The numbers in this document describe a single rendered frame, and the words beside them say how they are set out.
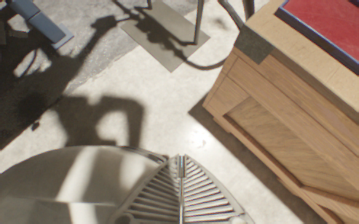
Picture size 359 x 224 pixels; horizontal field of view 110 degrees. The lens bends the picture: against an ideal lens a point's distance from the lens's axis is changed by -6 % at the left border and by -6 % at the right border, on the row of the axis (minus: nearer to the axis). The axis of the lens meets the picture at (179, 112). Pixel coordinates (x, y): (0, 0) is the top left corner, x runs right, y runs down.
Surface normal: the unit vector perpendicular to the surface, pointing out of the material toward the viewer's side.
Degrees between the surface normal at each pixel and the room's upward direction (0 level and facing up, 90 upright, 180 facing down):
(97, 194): 7
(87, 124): 0
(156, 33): 0
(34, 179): 12
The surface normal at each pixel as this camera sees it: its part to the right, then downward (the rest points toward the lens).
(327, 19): -0.02, -0.23
